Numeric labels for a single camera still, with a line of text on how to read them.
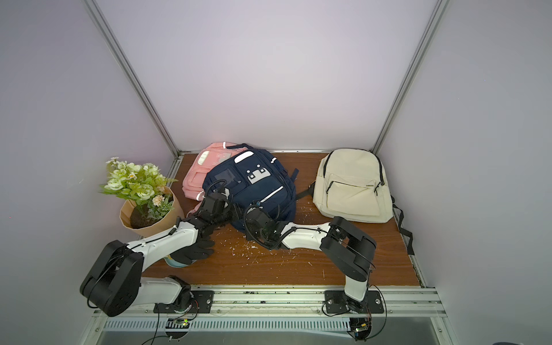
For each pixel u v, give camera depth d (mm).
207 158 1137
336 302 724
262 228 656
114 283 420
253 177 996
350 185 1030
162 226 749
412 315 734
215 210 688
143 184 753
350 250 453
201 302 729
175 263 794
